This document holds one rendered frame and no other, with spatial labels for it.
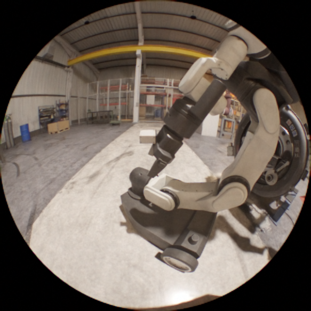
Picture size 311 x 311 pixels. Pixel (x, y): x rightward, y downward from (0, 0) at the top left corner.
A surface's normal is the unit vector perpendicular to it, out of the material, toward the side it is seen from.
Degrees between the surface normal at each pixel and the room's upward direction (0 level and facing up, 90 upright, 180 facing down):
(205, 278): 0
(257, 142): 114
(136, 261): 0
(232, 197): 90
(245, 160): 90
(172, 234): 0
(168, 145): 102
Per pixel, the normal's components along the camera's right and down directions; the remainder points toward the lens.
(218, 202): -0.60, 0.27
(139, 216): 0.05, -0.93
